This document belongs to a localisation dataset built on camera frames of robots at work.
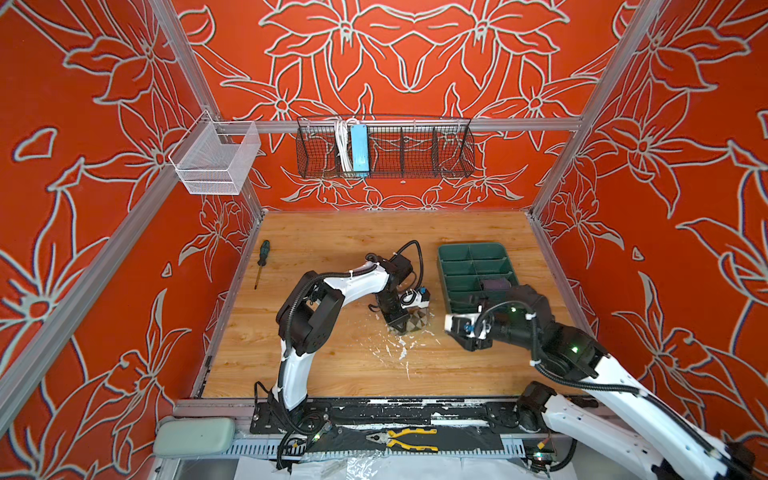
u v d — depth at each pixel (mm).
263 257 1036
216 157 946
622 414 452
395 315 788
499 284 927
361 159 901
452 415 743
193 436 678
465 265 994
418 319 856
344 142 895
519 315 512
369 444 697
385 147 975
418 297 810
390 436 697
